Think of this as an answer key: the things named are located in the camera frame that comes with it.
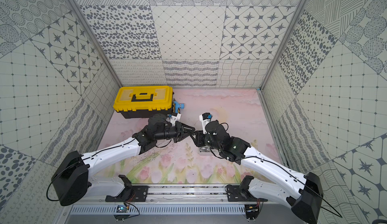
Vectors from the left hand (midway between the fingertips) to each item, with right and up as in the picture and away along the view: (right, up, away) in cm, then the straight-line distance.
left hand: (195, 127), depth 71 cm
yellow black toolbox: (-34, +12, +20) cm, 41 cm away
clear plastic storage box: (+5, -17, +17) cm, 24 cm away
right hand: (-1, -4, +2) cm, 5 cm away
